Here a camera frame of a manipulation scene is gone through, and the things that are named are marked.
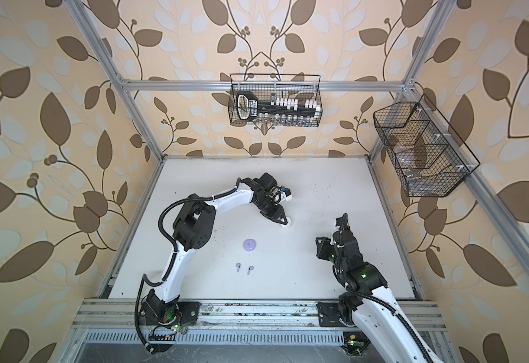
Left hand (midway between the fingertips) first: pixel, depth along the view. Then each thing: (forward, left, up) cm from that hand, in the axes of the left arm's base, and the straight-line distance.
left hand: (287, 220), depth 92 cm
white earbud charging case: (-1, -1, -1) cm, 2 cm away
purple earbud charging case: (-10, +15, -4) cm, 18 cm away
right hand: (-12, -11, +5) cm, 17 cm away
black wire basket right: (+8, -45, +29) cm, 55 cm away
